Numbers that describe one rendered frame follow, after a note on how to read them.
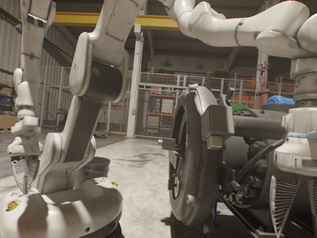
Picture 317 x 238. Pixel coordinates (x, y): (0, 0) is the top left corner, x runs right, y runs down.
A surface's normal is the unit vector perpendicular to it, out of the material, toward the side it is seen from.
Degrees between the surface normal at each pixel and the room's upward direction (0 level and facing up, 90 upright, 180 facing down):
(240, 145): 63
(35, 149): 73
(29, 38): 98
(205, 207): 116
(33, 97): 80
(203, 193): 104
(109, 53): 122
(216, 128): 68
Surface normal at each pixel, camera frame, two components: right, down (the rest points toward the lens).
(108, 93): 0.46, 0.73
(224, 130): 0.07, -0.37
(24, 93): 0.60, -0.13
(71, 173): 0.65, 0.44
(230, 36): -0.87, 0.40
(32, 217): 0.15, -0.68
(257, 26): -0.85, -0.27
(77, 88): -0.50, 0.25
